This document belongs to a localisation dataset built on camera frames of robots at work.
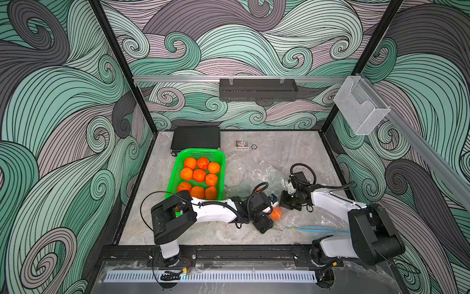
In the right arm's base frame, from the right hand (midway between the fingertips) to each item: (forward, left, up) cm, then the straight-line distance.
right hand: (278, 204), depth 88 cm
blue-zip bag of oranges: (-10, -20, 0) cm, 22 cm away
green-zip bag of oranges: (+13, +16, +1) cm, 21 cm away
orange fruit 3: (+13, +40, +7) cm, 43 cm away
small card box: (+37, +17, +2) cm, 41 cm away
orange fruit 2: (+18, +33, +6) cm, 38 cm away
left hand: (-8, +7, +5) cm, 12 cm away
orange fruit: (+21, +39, +7) cm, 45 cm away
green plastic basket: (+26, +34, +7) cm, 43 cm away
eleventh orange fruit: (-7, +4, +8) cm, 11 cm away
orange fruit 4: (+14, +47, +7) cm, 49 cm away
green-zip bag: (-7, -1, +1) cm, 7 cm away
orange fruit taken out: (+21, +46, +7) cm, 51 cm away
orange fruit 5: (+6, +47, +8) cm, 48 cm away
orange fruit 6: (+11, +34, +6) cm, 36 cm away
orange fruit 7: (+5, +40, +5) cm, 41 cm away
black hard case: (+42, +46, +4) cm, 63 cm away
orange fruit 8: (+4, +33, +6) cm, 34 cm away
